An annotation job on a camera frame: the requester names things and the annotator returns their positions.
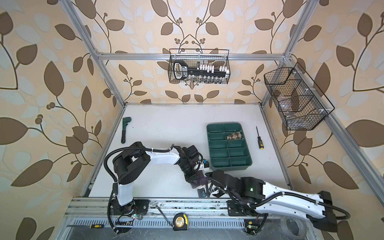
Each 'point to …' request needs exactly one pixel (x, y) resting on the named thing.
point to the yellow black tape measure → (180, 222)
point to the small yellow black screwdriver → (96, 226)
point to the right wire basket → (301, 104)
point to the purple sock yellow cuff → (202, 181)
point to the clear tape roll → (293, 227)
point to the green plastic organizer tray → (225, 154)
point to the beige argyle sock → (236, 135)
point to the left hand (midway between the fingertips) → (199, 184)
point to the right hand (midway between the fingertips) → (209, 176)
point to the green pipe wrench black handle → (125, 120)
